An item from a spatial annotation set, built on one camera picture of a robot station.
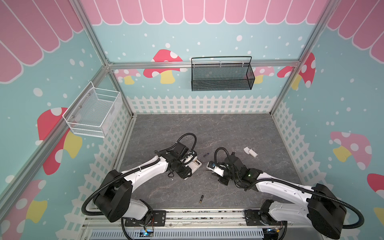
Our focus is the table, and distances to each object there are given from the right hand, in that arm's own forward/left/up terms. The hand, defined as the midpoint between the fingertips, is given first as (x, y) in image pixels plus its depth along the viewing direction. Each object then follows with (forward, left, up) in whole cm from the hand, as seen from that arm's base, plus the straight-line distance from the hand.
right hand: (213, 170), depth 83 cm
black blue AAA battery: (+15, +3, -8) cm, 17 cm away
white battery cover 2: (+16, -28, -8) cm, 33 cm away
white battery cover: (+18, -24, -8) cm, 31 cm away
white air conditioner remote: (+4, +10, -2) cm, 11 cm away
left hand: (0, +15, -3) cm, 16 cm away
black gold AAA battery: (-14, +7, -7) cm, 17 cm away
